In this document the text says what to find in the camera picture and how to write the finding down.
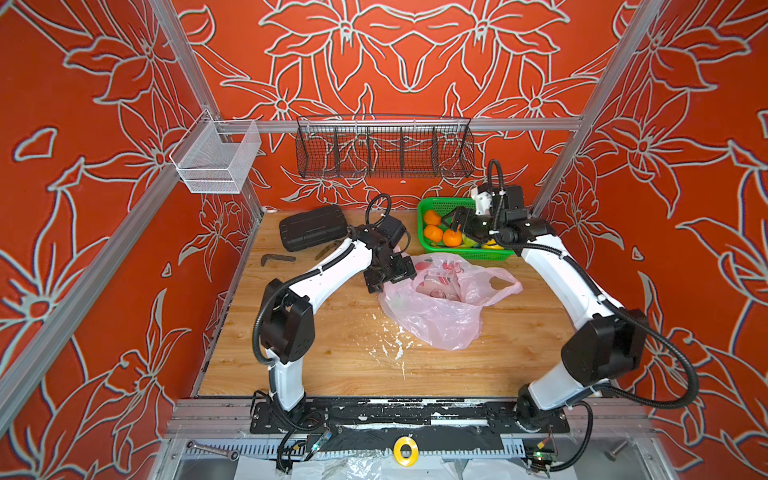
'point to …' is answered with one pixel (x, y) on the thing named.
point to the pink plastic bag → (441, 307)
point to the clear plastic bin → (215, 156)
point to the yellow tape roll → (406, 462)
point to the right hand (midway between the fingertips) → (451, 218)
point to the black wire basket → (375, 147)
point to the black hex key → (266, 257)
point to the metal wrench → (233, 455)
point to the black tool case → (313, 228)
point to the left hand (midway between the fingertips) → (404, 280)
